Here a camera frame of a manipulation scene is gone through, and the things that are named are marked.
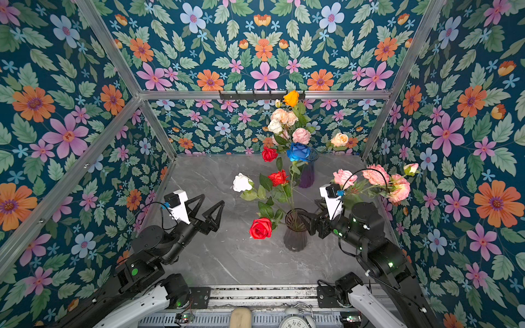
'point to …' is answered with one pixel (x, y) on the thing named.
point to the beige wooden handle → (240, 318)
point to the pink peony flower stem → (301, 136)
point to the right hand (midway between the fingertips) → (308, 205)
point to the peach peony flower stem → (289, 118)
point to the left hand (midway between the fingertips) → (215, 197)
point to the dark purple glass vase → (295, 234)
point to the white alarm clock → (300, 315)
